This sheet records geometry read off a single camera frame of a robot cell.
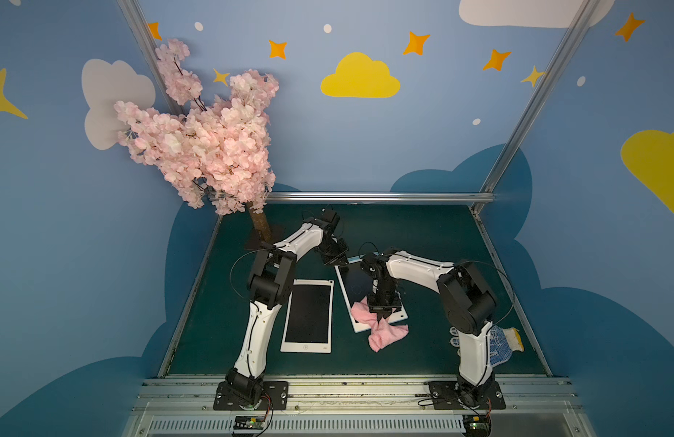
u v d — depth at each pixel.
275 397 0.74
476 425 0.73
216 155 0.59
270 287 0.60
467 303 0.52
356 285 0.96
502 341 0.84
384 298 0.80
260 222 1.00
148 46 0.74
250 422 0.72
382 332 0.81
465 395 0.65
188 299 0.98
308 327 0.86
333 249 0.91
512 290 1.06
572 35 0.73
